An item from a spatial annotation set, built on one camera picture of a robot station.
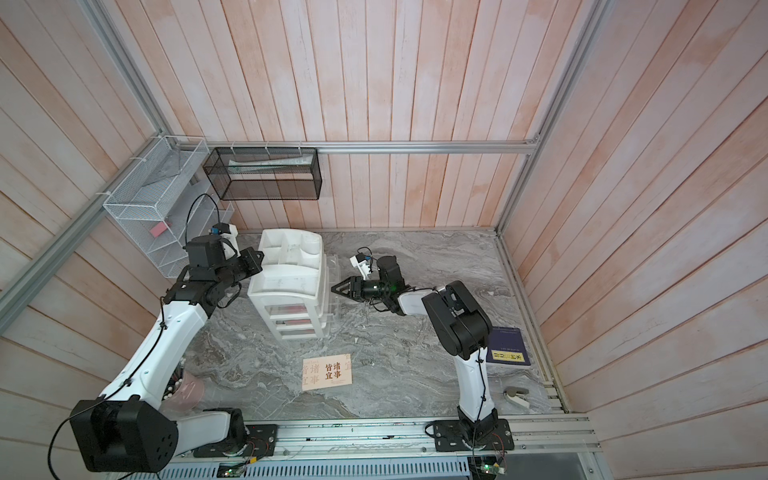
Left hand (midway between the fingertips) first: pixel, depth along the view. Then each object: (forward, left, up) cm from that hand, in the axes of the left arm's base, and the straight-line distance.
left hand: (265, 257), depth 80 cm
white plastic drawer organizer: (-7, -7, -5) cm, 11 cm away
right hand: (-2, -18, -14) cm, 23 cm away
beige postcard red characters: (-23, -16, -24) cm, 37 cm away
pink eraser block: (+7, +31, +3) cm, 32 cm away
